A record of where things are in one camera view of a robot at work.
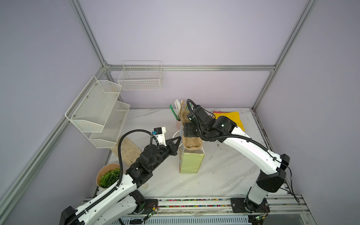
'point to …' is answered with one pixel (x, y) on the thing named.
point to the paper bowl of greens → (107, 175)
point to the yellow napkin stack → (234, 116)
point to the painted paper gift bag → (190, 160)
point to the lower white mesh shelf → (108, 138)
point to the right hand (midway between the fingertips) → (186, 129)
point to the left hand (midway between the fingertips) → (181, 138)
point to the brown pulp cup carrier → (189, 143)
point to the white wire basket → (141, 75)
